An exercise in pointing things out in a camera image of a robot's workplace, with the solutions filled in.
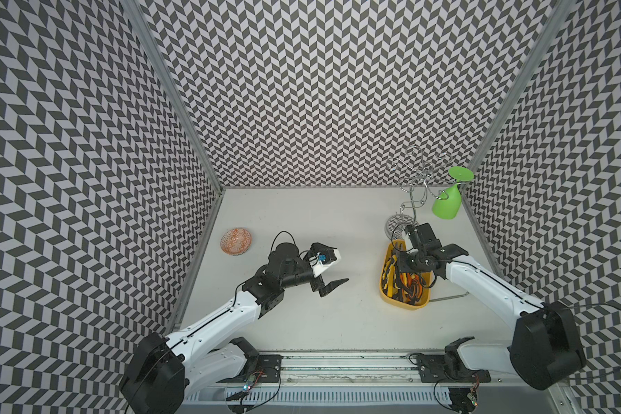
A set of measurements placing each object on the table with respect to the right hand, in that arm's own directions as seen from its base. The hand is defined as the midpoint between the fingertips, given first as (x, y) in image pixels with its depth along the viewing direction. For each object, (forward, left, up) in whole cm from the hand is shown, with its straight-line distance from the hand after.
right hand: (401, 266), depth 86 cm
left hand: (-5, +22, +11) cm, 25 cm away
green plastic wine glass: (+13, -15, +14) cm, 24 cm away
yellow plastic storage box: (-10, +1, -4) cm, 11 cm away
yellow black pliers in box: (-5, +5, +1) cm, 7 cm away
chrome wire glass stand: (+21, -3, +23) cm, 31 cm away
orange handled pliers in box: (-6, -3, -3) cm, 7 cm away
